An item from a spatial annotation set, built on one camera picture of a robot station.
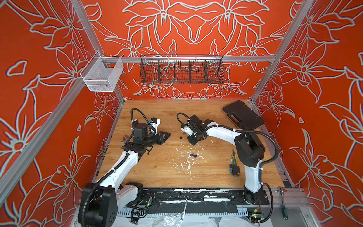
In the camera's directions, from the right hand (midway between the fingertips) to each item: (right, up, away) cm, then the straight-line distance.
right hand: (189, 138), depth 93 cm
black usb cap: (-6, -1, +4) cm, 7 cm away
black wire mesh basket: (-7, +49, +8) cm, 50 cm away
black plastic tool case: (+39, +15, +8) cm, 42 cm away
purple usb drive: (+1, -10, -5) cm, 12 cm away
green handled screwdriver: (+46, -31, -24) cm, 60 cm away
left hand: (-13, +5, -12) cm, 18 cm away
